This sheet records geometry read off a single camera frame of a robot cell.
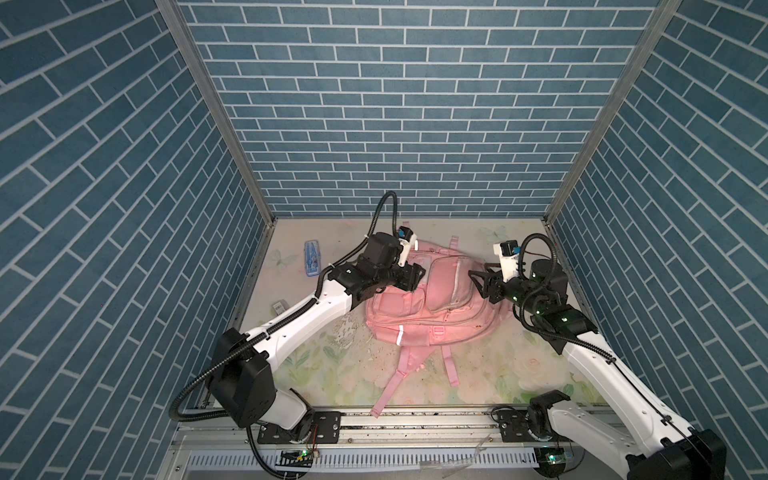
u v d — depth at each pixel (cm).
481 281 70
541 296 57
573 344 51
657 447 39
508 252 64
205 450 72
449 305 82
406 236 69
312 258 107
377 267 59
